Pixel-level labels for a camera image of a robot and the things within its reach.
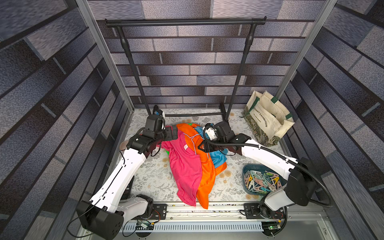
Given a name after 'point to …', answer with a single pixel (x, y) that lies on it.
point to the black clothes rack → (224, 114)
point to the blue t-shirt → (218, 158)
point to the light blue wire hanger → (194, 135)
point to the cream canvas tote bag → (266, 118)
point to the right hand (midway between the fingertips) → (199, 146)
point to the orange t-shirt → (209, 171)
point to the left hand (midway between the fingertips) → (170, 128)
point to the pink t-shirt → (187, 166)
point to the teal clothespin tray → (259, 179)
